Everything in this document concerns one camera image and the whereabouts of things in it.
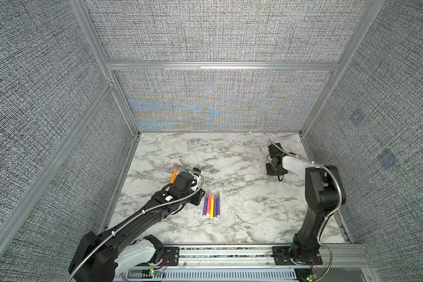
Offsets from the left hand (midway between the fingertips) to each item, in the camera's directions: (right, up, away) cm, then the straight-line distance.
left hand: (202, 188), depth 81 cm
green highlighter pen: (-11, +7, +19) cm, 23 cm away
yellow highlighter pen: (+5, -10, +6) cm, 13 cm away
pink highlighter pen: (+3, -9, +6) cm, 11 cm away
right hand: (+40, +8, +18) cm, 44 cm away
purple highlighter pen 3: (+7, -10, +6) cm, 14 cm away
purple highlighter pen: (+1, -9, +6) cm, 11 cm away
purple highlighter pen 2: (+6, -10, +6) cm, 13 cm away
